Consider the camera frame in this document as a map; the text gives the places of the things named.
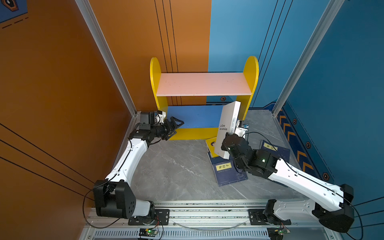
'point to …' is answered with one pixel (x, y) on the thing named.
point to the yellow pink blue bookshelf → (197, 98)
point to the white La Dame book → (228, 120)
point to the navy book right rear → (281, 152)
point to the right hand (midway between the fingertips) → (224, 135)
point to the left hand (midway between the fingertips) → (181, 125)
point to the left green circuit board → (146, 232)
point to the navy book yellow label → (225, 171)
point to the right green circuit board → (276, 233)
